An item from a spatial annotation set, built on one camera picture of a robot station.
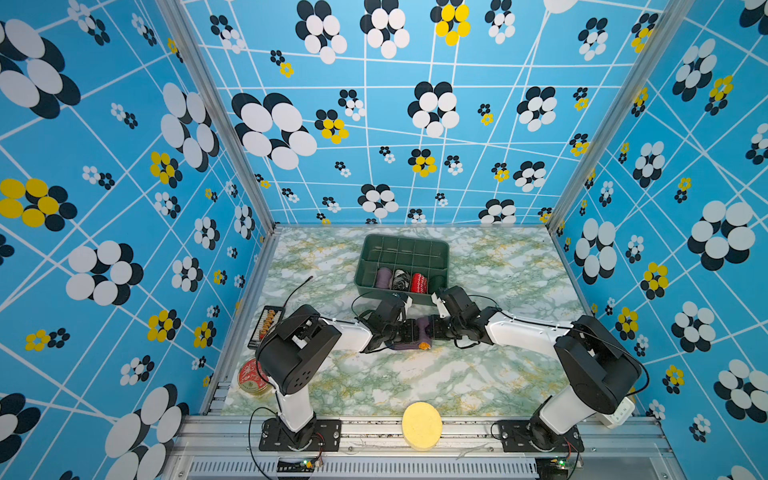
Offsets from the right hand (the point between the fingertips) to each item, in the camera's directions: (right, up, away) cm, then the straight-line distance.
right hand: (426, 331), depth 90 cm
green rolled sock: (+4, +14, +7) cm, 16 cm away
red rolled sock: (-2, +14, +6) cm, 15 cm away
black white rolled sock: (-7, +15, +6) cm, 18 cm away
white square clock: (+46, -18, -16) cm, 52 cm away
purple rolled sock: (-13, +15, +7) cm, 21 cm away
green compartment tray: (-11, +20, +11) cm, 25 cm away
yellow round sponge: (-3, -19, -17) cm, 26 cm away
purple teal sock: (-1, -3, -4) cm, 5 cm away
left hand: (0, -1, 0) cm, 1 cm away
